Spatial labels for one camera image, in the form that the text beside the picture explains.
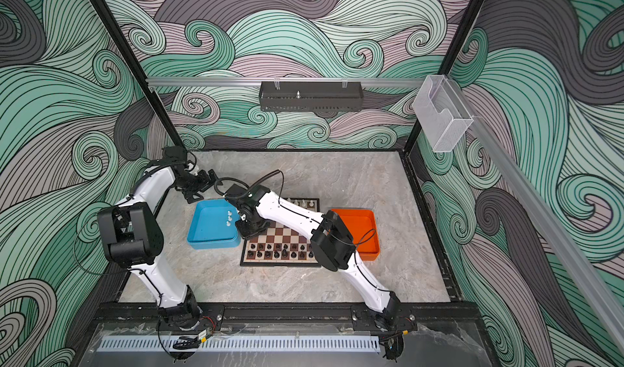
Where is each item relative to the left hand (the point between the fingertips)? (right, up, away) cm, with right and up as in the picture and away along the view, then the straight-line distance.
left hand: (213, 185), depth 92 cm
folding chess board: (+26, -21, -5) cm, 34 cm away
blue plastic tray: (-1, -16, +3) cm, 16 cm away
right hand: (+16, -17, -8) cm, 25 cm away
